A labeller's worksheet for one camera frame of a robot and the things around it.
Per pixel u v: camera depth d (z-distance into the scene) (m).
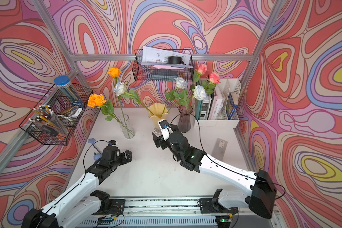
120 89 0.70
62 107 0.80
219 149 0.93
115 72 0.82
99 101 0.70
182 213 0.73
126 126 0.94
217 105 0.93
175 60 0.82
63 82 0.70
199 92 0.68
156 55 0.84
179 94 0.80
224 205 0.61
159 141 0.62
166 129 0.58
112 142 0.75
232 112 1.01
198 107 0.91
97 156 0.87
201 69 0.83
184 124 0.98
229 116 1.04
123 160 0.76
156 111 0.96
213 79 0.76
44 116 0.58
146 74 1.02
